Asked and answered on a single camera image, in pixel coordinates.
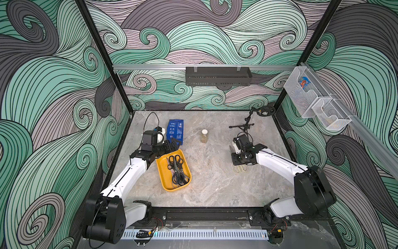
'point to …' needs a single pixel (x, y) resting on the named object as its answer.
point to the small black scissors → (182, 180)
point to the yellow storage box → (165, 174)
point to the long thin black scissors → (179, 167)
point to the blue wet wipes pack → (175, 130)
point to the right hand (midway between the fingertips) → (237, 159)
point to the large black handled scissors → (175, 162)
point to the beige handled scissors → (240, 169)
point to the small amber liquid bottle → (204, 136)
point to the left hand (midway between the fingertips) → (175, 142)
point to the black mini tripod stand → (266, 111)
